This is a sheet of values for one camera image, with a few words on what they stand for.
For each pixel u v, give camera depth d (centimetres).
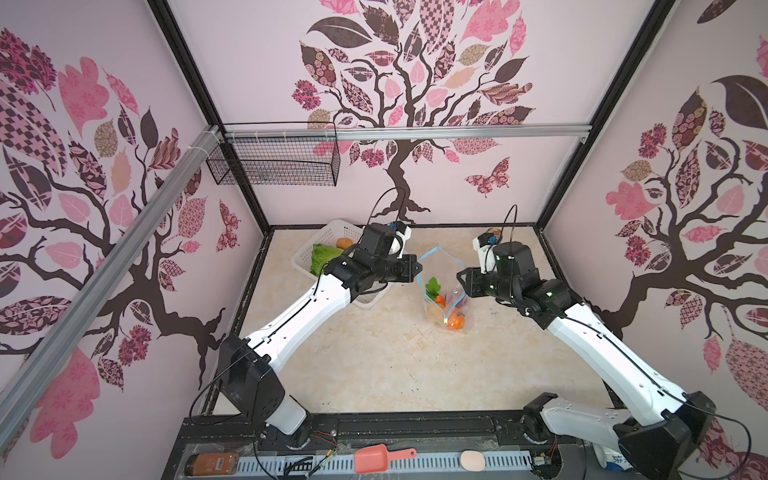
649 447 40
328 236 107
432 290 85
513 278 54
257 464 70
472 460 69
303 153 95
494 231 104
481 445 72
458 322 88
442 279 85
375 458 70
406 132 93
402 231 69
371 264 57
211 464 66
